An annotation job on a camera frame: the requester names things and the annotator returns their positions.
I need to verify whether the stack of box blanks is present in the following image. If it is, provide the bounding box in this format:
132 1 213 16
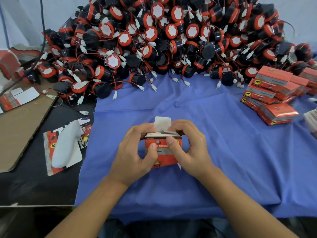
303 109 317 140

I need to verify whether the person's left hand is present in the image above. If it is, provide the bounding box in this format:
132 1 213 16
109 123 159 187

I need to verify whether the pile of black red buzzers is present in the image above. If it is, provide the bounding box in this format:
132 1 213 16
22 0 317 100

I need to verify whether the person's right hand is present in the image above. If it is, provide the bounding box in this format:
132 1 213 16
165 119 215 181

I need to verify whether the person's right forearm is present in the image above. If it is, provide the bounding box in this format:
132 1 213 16
198 166 300 238

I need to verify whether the person's left forearm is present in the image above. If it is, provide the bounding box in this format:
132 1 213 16
47 173 132 238

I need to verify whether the blue table cloth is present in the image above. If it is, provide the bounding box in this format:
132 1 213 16
74 72 317 224

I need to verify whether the brown cardboard piece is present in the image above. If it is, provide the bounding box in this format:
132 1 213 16
0 89 56 174

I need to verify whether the black hanging cable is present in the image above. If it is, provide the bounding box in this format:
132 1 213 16
38 0 47 48

